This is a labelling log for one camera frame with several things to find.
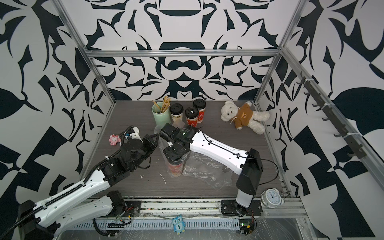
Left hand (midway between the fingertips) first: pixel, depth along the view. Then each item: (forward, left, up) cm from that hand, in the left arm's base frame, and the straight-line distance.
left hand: (158, 131), depth 72 cm
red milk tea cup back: (+26, -23, -9) cm, 35 cm away
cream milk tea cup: (+21, -8, -8) cm, 23 cm away
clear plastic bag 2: (-14, -29, -21) cm, 38 cm away
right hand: (-7, -6, -9) cm, 13 cm away
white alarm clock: (-26, -54, -22) cm, 64 cm away
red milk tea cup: (+18, -16, -9) cm, 26 cm away
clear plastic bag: (-6, -2, -5) cm, 8 cm away
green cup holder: (+21, +3, -17) cm, 27 cm away
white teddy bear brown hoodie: (+22, -51, -18) cm, 59 cm away
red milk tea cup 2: (-13, -7, -14) cm, 21 cm away
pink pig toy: (+10, +33, -23) cm, 41 cm away
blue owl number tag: (-35, -9, -24) cm, 43 cm away
